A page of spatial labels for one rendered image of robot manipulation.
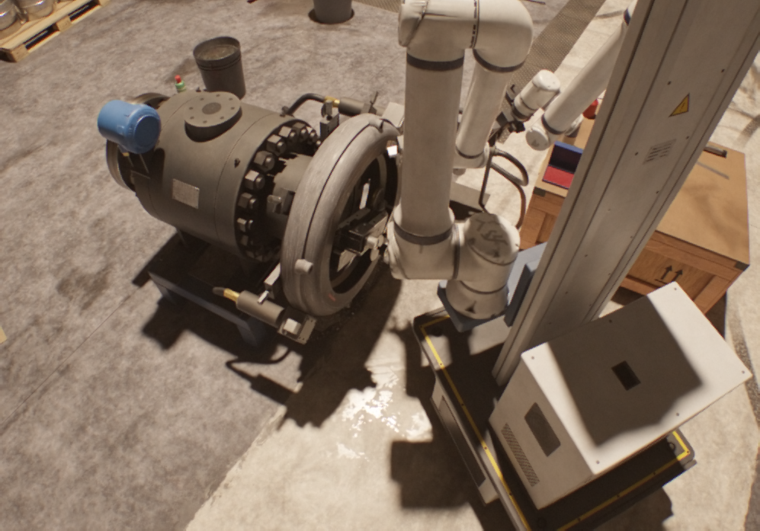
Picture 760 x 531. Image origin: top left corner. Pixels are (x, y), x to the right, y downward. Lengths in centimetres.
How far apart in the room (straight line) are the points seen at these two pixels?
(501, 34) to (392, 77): 269
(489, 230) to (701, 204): 143
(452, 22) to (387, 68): 280
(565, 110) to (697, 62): 61
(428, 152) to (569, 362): 63
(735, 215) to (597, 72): 134
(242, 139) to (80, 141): 211
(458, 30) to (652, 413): 99
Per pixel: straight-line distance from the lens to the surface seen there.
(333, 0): 428
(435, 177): 112
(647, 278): 254
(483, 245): 126
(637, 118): 97
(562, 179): 230
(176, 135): 192
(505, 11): 100
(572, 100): 151
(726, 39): 104
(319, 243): 150
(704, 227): 243
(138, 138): 180
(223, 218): 177
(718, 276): 247
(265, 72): 383
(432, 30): 98
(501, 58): 105
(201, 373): 228
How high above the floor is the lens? 197
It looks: 52 degrees down
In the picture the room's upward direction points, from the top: straight up
